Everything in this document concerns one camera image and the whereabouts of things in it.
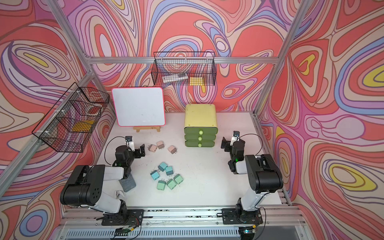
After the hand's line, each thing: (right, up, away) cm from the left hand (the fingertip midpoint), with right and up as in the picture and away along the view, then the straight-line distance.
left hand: (137, 144), depth 94 cm
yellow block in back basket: (+38, +40, -3) cm, 55 cm away
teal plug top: (+17, -13, -4) cm, 21 cm away
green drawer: (+40, +5, -3) cm, 40 cm away
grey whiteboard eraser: (-1, -21, -11) cm, 24 cm away
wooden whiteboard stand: (-5, +10, +13) cm, 17 cm away
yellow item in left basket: (-18, +12, -22) cm, 31 cm away
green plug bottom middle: (+23, -21, -11) cm, 33 cm away
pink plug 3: (+22, -3, +3) cm, 22 cm away
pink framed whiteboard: (-2, +25, +8) cm, 27 cm away
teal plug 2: (+13, -17, -8) cm, 23 cm away
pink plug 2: (+14, 0, +5) cm, 14 cm away
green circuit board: (+1, -40, -22) cm, 46 cm away
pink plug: (+8, -3, +4) cm, 10 cm away
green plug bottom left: (+17, -21, -11) cm, 29 cm away
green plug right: (+27, -19, -9) cm, 34 cm away
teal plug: (+21, -15, -5) cm, 26 cm away
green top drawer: (+40, +9, -10) cm, 42 cm away
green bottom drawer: (+39, 0, +3) cm, 39 cm away
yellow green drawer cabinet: (+39, +13, -9) cm, 43 cm away
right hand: (+61, +2, +2) cm, 61 cm away
